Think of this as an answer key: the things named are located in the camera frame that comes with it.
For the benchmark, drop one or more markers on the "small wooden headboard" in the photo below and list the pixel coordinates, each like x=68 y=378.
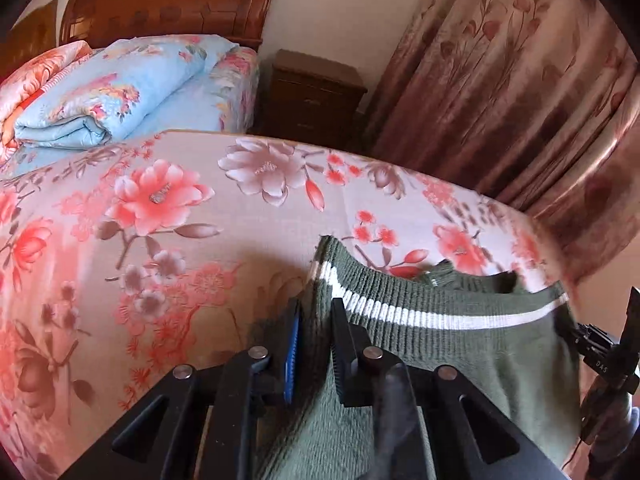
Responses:
x=30 y=35

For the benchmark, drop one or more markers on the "large carved wooden headboard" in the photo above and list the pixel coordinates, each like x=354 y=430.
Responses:
x=170 y=5

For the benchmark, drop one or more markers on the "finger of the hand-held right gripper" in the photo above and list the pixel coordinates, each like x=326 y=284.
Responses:
x=595 y=342
x=632 y=317

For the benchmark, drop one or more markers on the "pink floral sheet bed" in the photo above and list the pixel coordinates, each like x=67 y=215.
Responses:
x=150 y=260

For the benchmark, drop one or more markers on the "green knit sweater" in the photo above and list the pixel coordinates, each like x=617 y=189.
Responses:
x=450 y=360

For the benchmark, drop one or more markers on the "dark wooden nightstand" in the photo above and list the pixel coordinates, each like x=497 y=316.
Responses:
x=310 y=95

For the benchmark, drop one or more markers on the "pink floral folded quilt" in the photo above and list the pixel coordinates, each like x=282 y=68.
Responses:
x=35 y=80

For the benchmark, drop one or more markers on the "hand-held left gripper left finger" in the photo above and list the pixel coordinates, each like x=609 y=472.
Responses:
x=292 y=355

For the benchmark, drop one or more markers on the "pink floral curtain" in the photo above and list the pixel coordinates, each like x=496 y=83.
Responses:
x=500 y=85

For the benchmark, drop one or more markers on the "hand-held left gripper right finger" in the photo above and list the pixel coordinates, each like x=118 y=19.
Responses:
x=345 y=360

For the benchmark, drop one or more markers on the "blue floral folded quilt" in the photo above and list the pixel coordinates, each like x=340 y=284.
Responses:
x=125 y=90

